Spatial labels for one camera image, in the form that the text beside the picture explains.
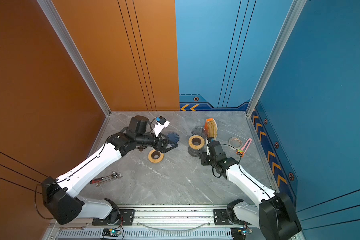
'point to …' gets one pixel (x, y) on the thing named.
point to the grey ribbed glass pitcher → (195, 152)
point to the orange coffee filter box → (210, 128)
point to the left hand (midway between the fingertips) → (173, 141)
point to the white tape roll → (235, 142)
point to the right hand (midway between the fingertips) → (202, 156)
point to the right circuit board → (239, 233)
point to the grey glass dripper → (199, 131)
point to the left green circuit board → (111, 232)
